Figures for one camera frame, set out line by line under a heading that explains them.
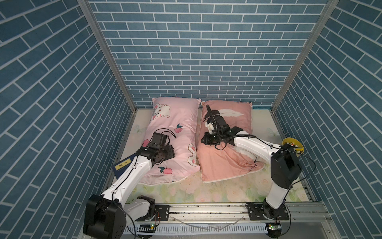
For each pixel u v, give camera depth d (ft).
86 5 2.28
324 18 2.45
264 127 3.65
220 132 2.24
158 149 2.05
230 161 2.78
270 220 2.36
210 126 2.65
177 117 3.34
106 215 1.26
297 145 2.81
